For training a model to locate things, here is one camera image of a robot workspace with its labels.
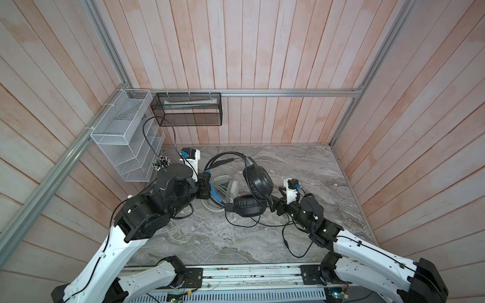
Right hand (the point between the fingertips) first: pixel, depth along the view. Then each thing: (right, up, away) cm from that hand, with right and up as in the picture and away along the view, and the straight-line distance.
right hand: (273, 191), depth 76 cm
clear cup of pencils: (-51, +12, +11) cm, 54 cm away
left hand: (-23, +6, -17) cm, 30 cm away
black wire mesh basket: (-39, +38, +14) cm, 57 cm away
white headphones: (-21, 0, -20) cm, 29 cm away
